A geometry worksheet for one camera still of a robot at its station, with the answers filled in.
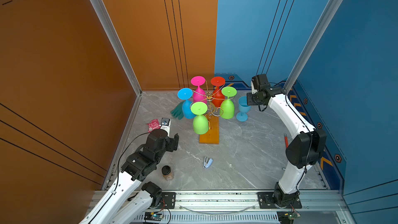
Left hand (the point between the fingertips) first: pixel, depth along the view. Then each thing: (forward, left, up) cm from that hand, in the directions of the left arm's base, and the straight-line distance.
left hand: (169, 131), depth 74 cm
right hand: (+22, -43, -1) cm, 49 cm away
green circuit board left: (-31, +5, -22) cm, 39 cm away
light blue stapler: (-8, -19, -19) cm, 28 cm away
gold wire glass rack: (+14, -21, 0) cm, 25 cm away
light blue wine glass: (+17, -39, -3) cm, 43 cm away
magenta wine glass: (+20, -14, +5) cm, 25 cm away
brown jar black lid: (-15, +1, -12) cm, 20 cm away
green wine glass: (+13, -29, +2) cm, 31 cm away
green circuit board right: (-31, -55, -22) cm, 67 cm away
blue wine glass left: (+14, -8, +12) cm, 20 cm away
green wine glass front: (+3, -15, +4) cm, 16 cm away
